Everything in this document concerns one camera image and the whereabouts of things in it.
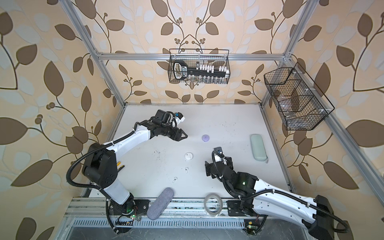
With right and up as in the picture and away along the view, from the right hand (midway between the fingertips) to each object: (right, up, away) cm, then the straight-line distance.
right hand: (213, 162), depth 77 cm
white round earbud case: (-14, -1, +14) cm, 20 cm away
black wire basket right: (+43, +30, -4) cm, 53 cm away
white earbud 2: (-21, -12, +6) cm, 25 cm away
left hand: (-16, +14, +8) cm, 23 cm away
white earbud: (-15, -7, +10) cm, 19 cm away
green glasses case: (+30, +4, +17) cm, 35 cm away
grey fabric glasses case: (-28, -21, -5) cm, 36 cm away
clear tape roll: (-2, -22, -7) cm, 24 cm away
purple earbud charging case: (-3, +10, +22) cm, 24 cm away
